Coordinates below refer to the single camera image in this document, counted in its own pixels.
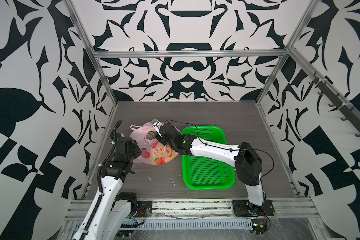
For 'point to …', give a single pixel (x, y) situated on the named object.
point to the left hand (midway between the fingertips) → (134, 144)
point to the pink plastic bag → (152, 152)
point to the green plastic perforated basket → (200, 173)
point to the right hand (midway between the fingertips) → (161, 126)
